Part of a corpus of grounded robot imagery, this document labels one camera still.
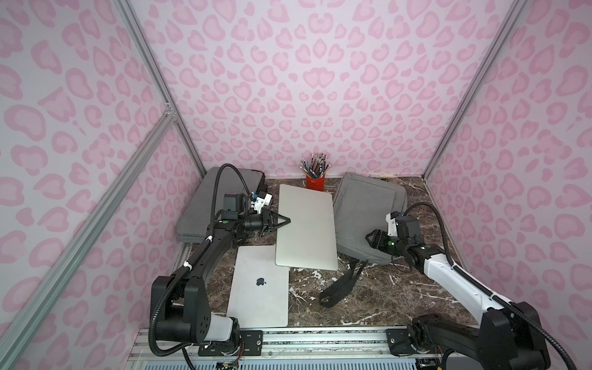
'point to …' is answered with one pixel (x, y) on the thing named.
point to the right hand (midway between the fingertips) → (372, 238)
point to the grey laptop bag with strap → (361, 204)
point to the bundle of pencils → (317, 168)
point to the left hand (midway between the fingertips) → (290, 222)
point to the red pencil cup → (316, 183)
